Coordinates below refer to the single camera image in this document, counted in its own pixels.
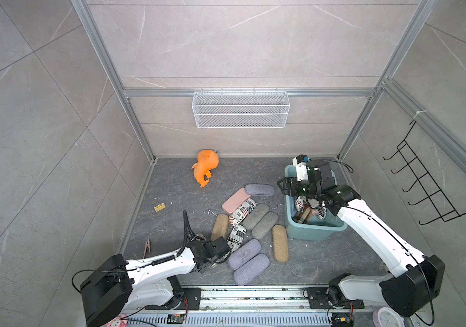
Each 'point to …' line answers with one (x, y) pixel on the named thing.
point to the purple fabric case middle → (240, 256)
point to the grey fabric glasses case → (255, 215)
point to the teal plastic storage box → (316, 229)
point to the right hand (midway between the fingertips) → (287, 182)
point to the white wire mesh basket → (240, 109)
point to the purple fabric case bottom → (244, 274)
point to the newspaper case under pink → (242, 212)
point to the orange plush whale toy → (208, 160)
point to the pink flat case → (236, 200)
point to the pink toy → (120, 321)
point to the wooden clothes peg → (148, 246)
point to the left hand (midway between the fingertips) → (219, 252)
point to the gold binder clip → (159, 207)
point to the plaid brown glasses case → (302, 216)
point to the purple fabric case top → (259, 190)
